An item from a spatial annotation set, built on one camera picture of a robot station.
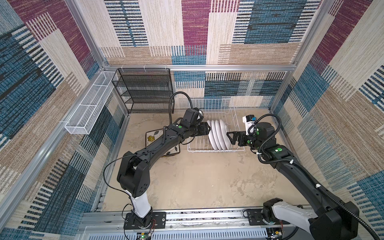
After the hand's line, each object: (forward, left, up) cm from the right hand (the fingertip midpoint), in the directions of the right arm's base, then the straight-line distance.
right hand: (234, 135), depth 78 cm
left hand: (+7, +13, -1) cm, 15 cm away
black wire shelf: (+46, +55, -5) cm, 71 cm away
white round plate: (+4, +11, -6) cm, 13 cm away
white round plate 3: (+5, +6, -7) cm, 10 cm away
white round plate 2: (+4, +10, -6) cm, 12 cm away
